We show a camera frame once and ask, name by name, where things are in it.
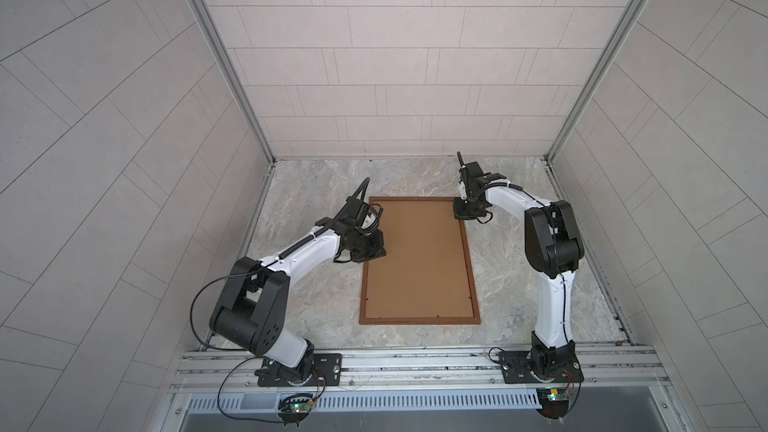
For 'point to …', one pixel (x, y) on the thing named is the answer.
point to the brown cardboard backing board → (424, 273)
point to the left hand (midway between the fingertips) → (393, 247)
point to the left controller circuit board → (295, 406)
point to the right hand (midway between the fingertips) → (457, 214)
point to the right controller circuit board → (554, 402)
